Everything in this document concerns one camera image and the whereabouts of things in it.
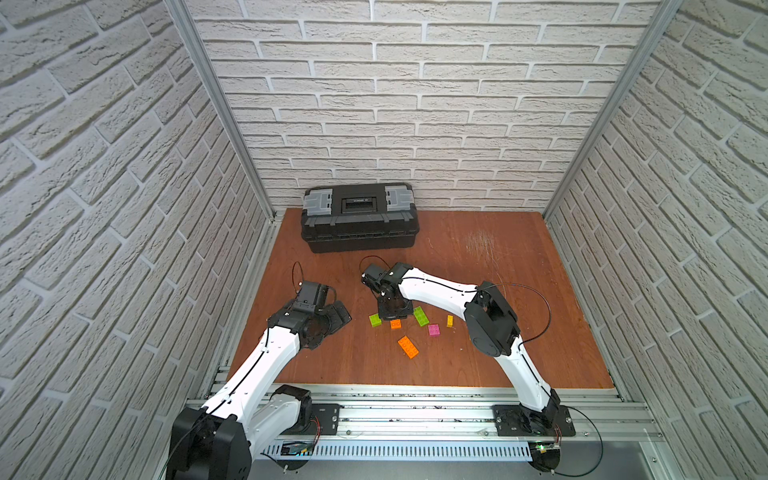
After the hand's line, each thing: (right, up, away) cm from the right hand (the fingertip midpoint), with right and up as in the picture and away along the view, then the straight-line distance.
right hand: (394, 315), depth 92 cm
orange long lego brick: (0, -2, -2) cm, 3 cm away
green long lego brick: (+8, 0, 0) cm, 8 cm away
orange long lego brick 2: (+4, -7, -6) cm, 10 cm away
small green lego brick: (-6, -1, -2) cm, 6 cm away
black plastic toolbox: (-11, +32, +6) cm, 34 cm away
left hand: (-15, +2, -8) cm, 17 cm away
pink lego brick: (+12, -3, -4) cm, 13 cm away
